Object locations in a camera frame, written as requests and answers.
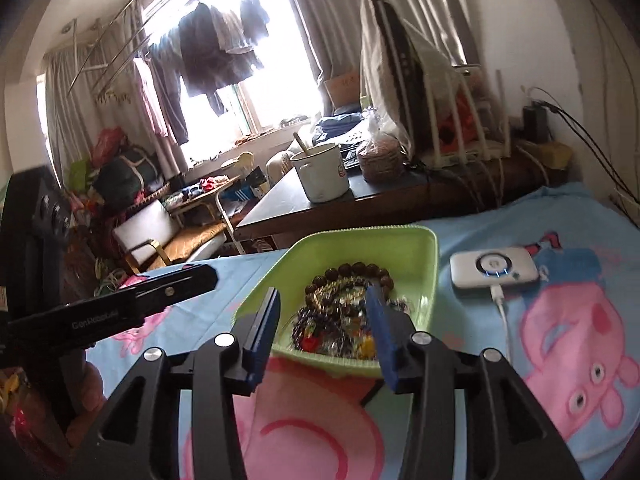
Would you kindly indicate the green bag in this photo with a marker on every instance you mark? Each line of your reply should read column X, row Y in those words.
column 80, row 175

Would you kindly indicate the white slatted rack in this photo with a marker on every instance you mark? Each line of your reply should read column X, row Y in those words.
column 465, row 125

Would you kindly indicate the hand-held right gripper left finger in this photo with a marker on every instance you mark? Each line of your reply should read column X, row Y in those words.
column 262, row 340

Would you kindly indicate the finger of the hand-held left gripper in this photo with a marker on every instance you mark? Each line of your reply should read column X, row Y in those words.
column 175, row 284

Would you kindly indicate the green plastic basin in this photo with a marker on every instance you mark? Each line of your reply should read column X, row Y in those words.
column 410, row 260

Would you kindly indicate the small folding table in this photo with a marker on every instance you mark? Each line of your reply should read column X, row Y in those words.
column 210, row 195

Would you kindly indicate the row of hanging clothes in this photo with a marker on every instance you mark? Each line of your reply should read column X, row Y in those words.
column 210, row 45

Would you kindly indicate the clear plastic food bag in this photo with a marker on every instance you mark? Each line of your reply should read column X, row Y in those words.
column 395, row 60

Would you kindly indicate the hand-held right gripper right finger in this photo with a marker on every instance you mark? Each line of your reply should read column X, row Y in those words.
column 385, row 345

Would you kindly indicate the black power adapter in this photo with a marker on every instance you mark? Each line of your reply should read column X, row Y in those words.
column 536, row 122

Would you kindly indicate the dark wooden desk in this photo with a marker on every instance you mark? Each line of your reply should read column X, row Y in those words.
column 400, row 200

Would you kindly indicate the white enamel mug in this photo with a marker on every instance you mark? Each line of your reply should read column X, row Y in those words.
column 322, row 175

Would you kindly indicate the cardboard box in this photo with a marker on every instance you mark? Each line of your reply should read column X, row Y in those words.
column 342, row 89

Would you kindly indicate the black duffel bag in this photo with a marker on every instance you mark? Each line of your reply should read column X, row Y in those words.
column 127, row 172

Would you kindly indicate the grey window curtain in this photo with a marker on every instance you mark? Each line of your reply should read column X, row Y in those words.
column 70, row 110
column 325, row 20

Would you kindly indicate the metal clothes drying rack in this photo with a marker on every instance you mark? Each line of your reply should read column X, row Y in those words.
column 110, row 45

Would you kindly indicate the white power bank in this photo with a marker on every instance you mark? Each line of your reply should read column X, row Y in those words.
column 492, row 267

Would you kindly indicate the clear bag with brown contents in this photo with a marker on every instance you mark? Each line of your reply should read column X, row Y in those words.
column 382, row 155

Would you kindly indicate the white backed chair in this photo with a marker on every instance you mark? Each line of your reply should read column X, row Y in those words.
column 145, row 227

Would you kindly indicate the red bag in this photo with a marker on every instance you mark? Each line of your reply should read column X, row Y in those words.
column 109, row 144

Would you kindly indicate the person's left hand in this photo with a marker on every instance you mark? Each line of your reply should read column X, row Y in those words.
column 92, row 400

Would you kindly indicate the yellow power strip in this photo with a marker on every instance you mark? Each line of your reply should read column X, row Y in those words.
column 547, row 154

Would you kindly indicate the cartoon pig printed blanket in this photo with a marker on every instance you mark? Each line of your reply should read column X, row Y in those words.
column 550, row 360

